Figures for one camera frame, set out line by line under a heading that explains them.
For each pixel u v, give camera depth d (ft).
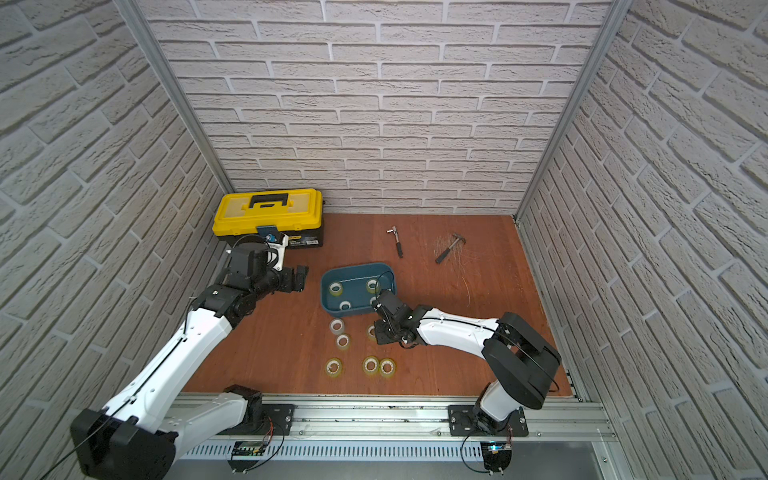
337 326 2.93
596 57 2.49
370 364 2.72
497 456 2.29
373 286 3.21
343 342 2.81
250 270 1.87
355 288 3.22
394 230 3.72
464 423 2.41
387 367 2.68
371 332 2.87
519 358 1.46
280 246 2.24
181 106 2.82
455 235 3.71
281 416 2.43
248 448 2.38
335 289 3.19
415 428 2.39
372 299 3.11
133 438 1.20
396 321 2.18
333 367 2.68
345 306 3.05
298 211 3.22
